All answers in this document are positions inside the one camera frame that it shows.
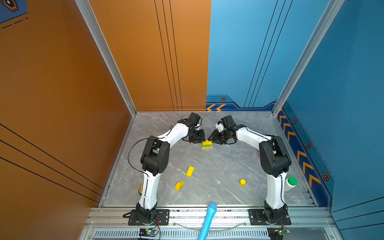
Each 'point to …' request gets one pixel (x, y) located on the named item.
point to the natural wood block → (209, 147)
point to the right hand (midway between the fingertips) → (208, 139)
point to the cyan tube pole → (208, 221)
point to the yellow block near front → (179, 185)
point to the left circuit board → (147, 232)
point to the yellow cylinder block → (242, 182)
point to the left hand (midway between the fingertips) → (205, 139)
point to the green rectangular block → (206, 145)
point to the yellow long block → (190, 171)
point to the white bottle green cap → (290, 183)
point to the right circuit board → (277, 233)
